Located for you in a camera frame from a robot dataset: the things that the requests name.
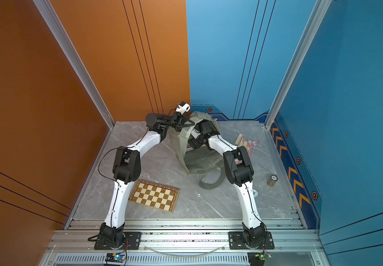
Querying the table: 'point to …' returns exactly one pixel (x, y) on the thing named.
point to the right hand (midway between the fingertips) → (196, 138)
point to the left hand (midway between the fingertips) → (193, 126)
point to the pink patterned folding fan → (250, 144)
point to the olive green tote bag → (198, 160)
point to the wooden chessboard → (155, 195)
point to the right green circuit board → (258, 259)
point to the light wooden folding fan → (241, 141)
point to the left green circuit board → (115, 257)
